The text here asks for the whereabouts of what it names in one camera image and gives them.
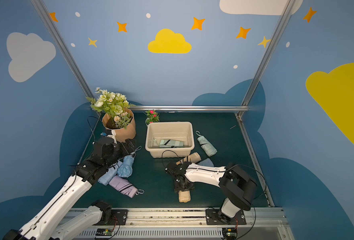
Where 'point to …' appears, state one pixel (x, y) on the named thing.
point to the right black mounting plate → (212, 218)
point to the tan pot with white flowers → (118, 116)
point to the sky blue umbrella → (126, 169)
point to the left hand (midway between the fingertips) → (129, 141)
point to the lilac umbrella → (122, 185)
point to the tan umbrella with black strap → (193, 158)
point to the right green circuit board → (229, 233)
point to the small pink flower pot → (152, 116)
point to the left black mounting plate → (119, 217)
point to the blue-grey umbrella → (206, 162)
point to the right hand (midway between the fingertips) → (182, 187)
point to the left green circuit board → (104, 232)
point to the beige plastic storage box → (182, 131)
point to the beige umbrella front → (184, 196)
